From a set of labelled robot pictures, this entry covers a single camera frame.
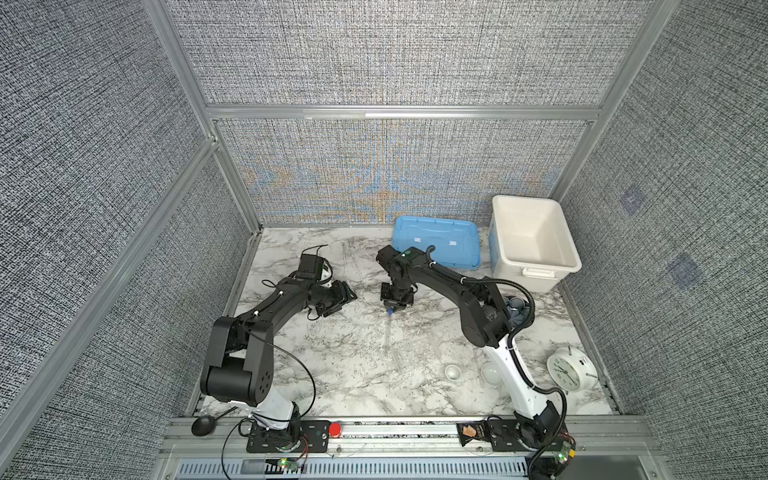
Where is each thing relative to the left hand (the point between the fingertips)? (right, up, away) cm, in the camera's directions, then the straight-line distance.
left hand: (350, 300), depth 91 cm
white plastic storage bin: (+68, +19, +27) cm, 76 cm away
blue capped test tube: (+11, -9, +2) cm, 15 cm away
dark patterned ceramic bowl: (+53, -4, +2) cm, 53 cm away
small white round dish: (+29, -19, -8) cm, 36 cm away
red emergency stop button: (-2, -31, -15) cm, 34 cm away
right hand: (+11, -3, +7) cm, 14 cm away
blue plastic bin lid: (+38, +19, +23) cm, 48 cm away
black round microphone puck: (-35, -28, -17) cm, 48 cm away
